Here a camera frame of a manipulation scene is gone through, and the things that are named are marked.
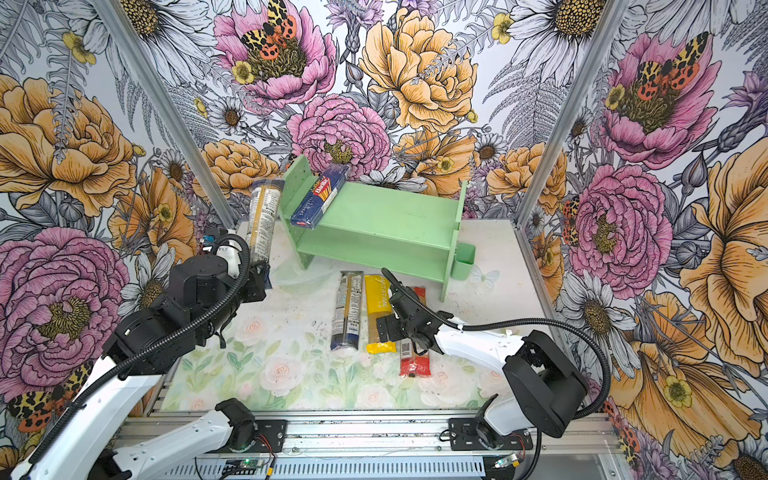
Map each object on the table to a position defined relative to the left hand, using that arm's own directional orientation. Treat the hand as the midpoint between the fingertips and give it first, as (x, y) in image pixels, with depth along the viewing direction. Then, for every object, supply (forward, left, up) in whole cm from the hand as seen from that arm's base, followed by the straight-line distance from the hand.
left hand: (257, 275), depth 64 cm
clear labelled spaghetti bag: (+4, -15, -32) cm, 35 cm away
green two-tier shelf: (+18, -34, -7) cm, 39 cm away
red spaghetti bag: (-8, -34, -31) cm, 47 cm away
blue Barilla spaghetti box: (+29, -8, -3) cm, 30 cm away
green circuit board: (-30, +8, -35) cm, 47 cm away
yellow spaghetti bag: (+11, -24, -30) cm, 40 cm away
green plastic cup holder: (+21, -52, -24) cm, 61 cm away
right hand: (+1, -29, -29) cm, 41 cm away
